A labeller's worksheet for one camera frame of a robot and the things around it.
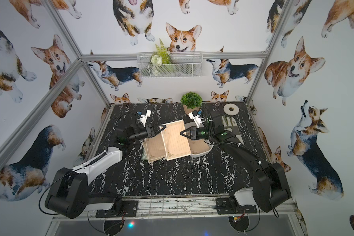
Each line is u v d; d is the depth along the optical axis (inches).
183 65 36.3
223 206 29.0
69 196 16.4
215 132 25.2
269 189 16.5
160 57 32.2
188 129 28.9
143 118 28.7
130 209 29.0
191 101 39.5
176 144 29.5
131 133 26.2
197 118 28.6
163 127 29.7
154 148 37.6
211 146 35.6
